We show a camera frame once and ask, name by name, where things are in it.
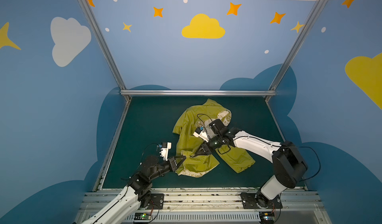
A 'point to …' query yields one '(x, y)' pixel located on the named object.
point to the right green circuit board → (266, 217)
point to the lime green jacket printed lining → (205, 119)
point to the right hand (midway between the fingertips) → (198, 151)
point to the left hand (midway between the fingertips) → (185, 157)
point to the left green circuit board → (143, 216)
